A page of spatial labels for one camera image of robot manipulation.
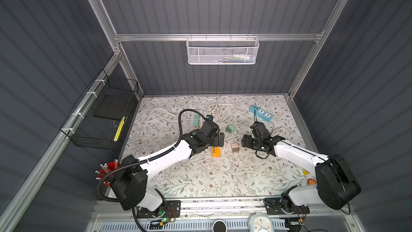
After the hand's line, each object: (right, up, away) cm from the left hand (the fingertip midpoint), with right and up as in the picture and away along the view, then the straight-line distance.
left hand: (218, 138), depth 81 cm
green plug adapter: (+9, +3, +18) cm, 20 cm away
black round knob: (0, -34, -16) cm, 37 cm away
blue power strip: (+31, +13, +26) cm, 43 cm away
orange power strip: (-1, -9, +8) cm, 12 cm away
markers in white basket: (+11, +45, +11) cm, 47 cm away
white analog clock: (+17, -34, -13) cm, 40 cm away
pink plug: (+11, -7, +12) cm, 17 cm away
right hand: (+18, -3, +8) cm, 20 cm away
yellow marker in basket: (-44, +8, -11) cm, 46 cm away
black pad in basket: (-50, +16, -6) cm, 53 cm away
